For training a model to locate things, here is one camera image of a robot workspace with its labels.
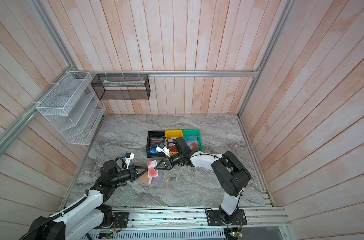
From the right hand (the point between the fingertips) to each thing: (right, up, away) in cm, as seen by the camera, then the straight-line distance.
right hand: (156, 169), depth 79 cm
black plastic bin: (-6, +15, +24) cm, 29 cm away
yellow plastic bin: (+7, +17, +20) cm, 27 cm away
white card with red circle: (-2, -2, 0) cm, 3 cm away
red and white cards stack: (+8, +12, -1) cm, 15 cm away
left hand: (-5, -1, -1) cm, 5 cm away
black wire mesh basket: (-29, +52, +25) cm, 65 cm away
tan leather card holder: (0, -9, +7) cm, 11 cm away
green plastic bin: (+23, +20, +23) cm, 38 cm away
